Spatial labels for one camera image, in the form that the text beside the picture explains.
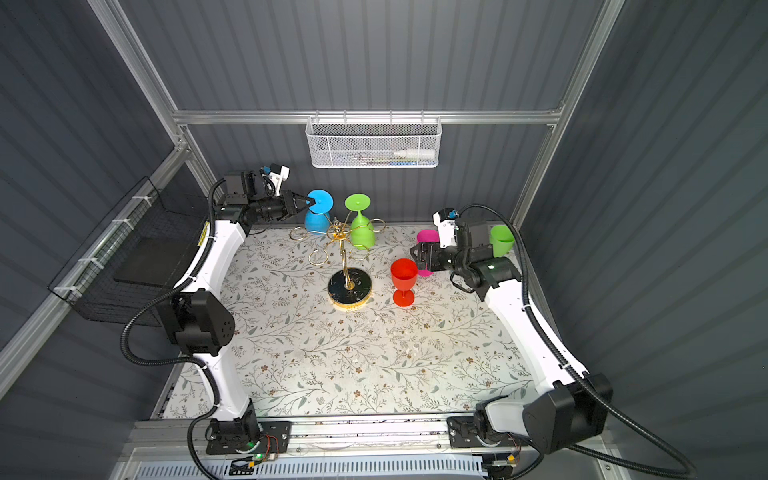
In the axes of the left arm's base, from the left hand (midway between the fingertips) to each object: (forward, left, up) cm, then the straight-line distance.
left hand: (314, 201), depth 83 cm
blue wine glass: (+1, 0, -7) cm, 7 cm away
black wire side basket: (-19, +43, -4) cm, 47 cm away
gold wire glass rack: (-11, -7, -29) cm, 32 cm away
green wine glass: (-2, -13, -12) cm, 17 cm away
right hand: (-17, -30, -4) cm, 35 cm away
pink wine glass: (+1, -34, -18) cm, 38 cm away
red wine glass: (-16, -25, -15) cm, 33 cm away
